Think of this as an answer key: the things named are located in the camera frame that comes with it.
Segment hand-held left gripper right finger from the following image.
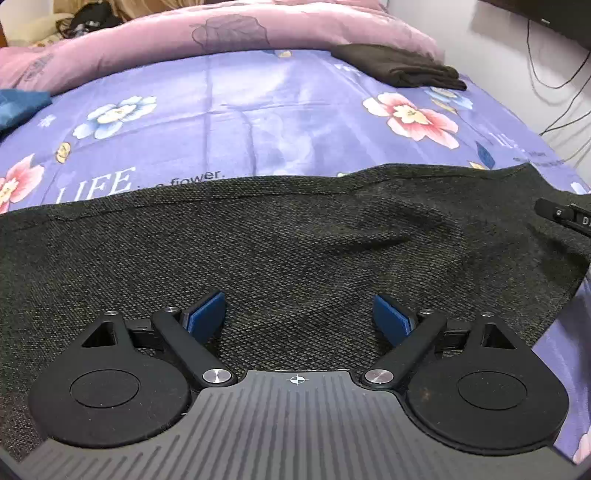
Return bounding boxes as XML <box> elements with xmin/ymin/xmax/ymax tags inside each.
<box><xmin>362</xmin><ymin>294</ymin><xmax>520</xmax><ymax>391</ymax></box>

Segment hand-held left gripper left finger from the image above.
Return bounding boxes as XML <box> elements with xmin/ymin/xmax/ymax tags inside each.
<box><xmin>81</xmin><ymin>290</ymin><xmax>234</xmax><ymax>391</ymax></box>

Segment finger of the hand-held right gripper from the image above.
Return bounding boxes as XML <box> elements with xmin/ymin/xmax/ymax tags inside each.
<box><xmin>534</xmin><ymin>198</ymin><xmax>574</xmax><ymax>228</ymax></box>

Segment dark grey knit pants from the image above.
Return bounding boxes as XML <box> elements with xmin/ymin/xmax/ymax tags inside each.
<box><xmin>0</xmin><ymin>161</ymin><xmax>591</xmax><ymax>462</ymax></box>

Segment folded dark pants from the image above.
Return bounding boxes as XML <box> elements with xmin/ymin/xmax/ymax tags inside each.
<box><xmin>331</xmin><ymin>44</ymin><xmax>468</xmax><ymax>91</ymax></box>

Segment purple floral bed sheet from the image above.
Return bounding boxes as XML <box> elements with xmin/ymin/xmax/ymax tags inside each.
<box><xmin>0</xmin><ymin>46</ymin><xmax>591</xmax><ymax>467</ymax></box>

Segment pink quilt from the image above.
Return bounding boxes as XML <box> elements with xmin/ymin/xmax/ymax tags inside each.
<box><xmin>0</xmin><ymin>0</ymin><xmax>445</xmax><ymax>97</ymax></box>

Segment blue cloth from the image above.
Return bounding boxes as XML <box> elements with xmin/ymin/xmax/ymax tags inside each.
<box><xmin>0</xmin><ymin>89</ymin><xmax>51</xmax><ymax>138</ymax></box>

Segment wooden headboard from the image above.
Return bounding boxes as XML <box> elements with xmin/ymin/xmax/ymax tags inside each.
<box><xmin>108</xmin><ymin>0</ymin><xmax>185</xmax><ymax>21</ymax></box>

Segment white pillow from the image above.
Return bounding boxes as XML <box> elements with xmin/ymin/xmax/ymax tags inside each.
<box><xmin>0</xmin><ymin>0</ymin><xmax>63</xmax><ymax>48</ymax></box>

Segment black cable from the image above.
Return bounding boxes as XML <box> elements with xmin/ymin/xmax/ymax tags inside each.
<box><xmin>526</xmin><ymin>18</ymin><xmax>591</xmax><ymax>89</ymax></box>
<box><xmin>539</xmin><ymin>69</ymin><xmax>591</xmax><ymax>168</ymax></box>

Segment black wall television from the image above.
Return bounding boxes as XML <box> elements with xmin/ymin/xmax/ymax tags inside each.
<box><xmin>480</xmin><ymin>0</ymin><xmax>591</xmax><ymax>43</ymax></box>

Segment black cord bundle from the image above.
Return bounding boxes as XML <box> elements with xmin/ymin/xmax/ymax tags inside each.
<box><xmin>58</xmin><ymin>2</ymin><xmax>118</xmax><ymax>37</ymax></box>

